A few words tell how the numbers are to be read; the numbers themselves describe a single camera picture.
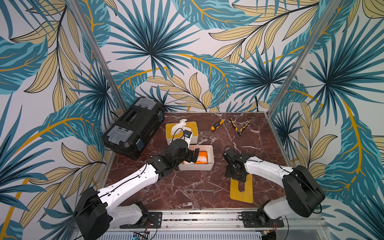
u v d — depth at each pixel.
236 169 0.65
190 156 0.68
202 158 0.87
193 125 1.01
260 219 0.65
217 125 1.10
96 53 0.84
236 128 1.10
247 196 0.82
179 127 0.90
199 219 0.75
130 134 0.84
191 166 0.88
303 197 0.43
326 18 0.72
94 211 0.38
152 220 0.73
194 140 1.00
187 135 0.66
